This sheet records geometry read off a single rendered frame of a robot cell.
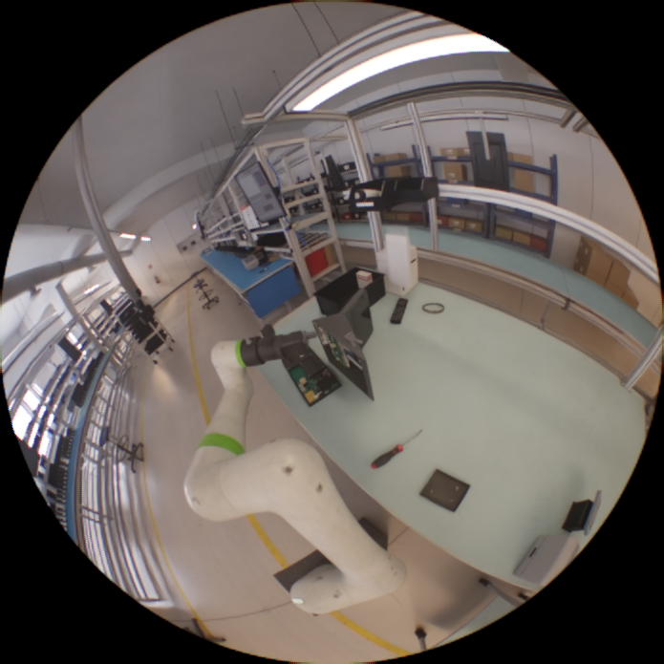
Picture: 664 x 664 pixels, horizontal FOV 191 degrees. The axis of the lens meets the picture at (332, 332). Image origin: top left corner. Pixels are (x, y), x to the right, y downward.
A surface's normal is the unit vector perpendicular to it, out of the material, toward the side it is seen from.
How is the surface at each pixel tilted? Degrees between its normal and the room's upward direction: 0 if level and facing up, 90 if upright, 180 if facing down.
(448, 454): 0
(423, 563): 0
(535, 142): 90
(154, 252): 90
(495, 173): 97
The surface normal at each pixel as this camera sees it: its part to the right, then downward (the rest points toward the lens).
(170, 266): 0.64, 0.38
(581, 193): -0.73, 0.58
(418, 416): -0.26, -0.72
